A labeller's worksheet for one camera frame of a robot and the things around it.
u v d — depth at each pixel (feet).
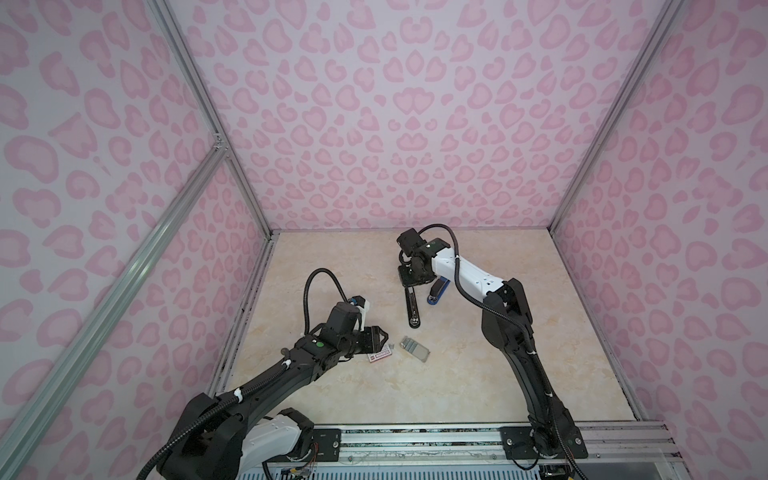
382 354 2.50
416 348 2.96
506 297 2.06
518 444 2.37
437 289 3.21
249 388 1.55
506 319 1.75
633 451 2.36
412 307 3.18
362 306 2.56
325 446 2.40
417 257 2.46
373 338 2.41
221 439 1.30
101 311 1.78
